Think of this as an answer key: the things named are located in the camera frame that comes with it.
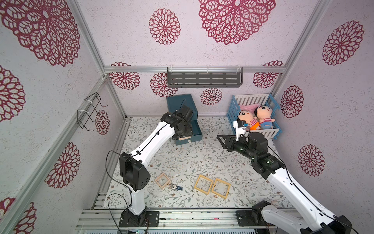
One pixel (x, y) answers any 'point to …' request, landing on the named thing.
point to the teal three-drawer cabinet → (175, 101)
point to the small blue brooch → (179, 187)
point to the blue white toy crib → (251, 102)
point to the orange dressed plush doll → (252, 120)
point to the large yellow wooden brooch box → (203, 184)
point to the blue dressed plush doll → (263, 114)
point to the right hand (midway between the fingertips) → (222, 137)
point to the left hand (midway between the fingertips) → (185, 134)
